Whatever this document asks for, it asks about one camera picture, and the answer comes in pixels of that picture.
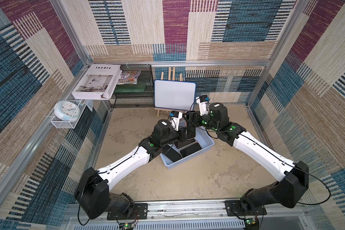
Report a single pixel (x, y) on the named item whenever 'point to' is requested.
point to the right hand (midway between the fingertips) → (187, 112)
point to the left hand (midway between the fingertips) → (191, 128)
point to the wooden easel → (173, 70)
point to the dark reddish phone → (179, 144)
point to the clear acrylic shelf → (63, 124)
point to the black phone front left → (172, 155)
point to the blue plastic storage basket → (206, 141)
